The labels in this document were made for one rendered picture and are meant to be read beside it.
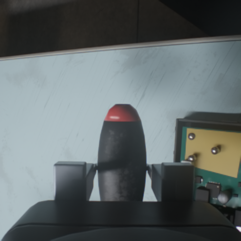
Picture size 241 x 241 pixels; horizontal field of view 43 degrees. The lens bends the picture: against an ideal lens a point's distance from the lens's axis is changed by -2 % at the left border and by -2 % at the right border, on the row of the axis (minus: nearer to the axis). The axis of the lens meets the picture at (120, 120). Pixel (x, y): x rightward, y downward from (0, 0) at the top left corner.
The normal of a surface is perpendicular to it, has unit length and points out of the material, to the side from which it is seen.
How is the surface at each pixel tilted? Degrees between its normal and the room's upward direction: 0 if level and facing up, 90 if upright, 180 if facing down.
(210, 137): 0
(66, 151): 0
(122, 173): 36
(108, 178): 5
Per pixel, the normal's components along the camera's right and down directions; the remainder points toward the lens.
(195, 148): -0.55, 0.01
